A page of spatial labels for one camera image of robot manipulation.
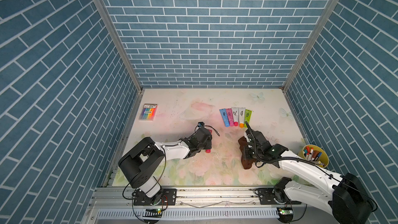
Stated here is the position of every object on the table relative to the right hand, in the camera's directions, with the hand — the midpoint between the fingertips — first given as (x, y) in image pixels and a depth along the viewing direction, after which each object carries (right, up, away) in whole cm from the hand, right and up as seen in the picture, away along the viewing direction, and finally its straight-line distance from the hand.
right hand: (243, 151), depth 85 cm
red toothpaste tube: (-19, 0, +2) cm, 19 cm away
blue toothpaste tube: (-8, +19, +20) cm, 28 cm away
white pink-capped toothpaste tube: (-1, +19, +20) cm, 28 cm away
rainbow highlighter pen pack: (-60, +21, +20) cm, 67 cm away
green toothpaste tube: (+7, +18, +18) cm, 26 cm away
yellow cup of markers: (+34, +1, -8) cm, 35 cm away
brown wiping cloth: (+1, -5, -4) cm, 7 cm away
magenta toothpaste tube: (-4, +17, +17) cm, 24 cm away
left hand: (-16, +4, +5) cm, 17 cm away
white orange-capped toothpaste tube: (+3, +19, +19) cm, 27 cm away
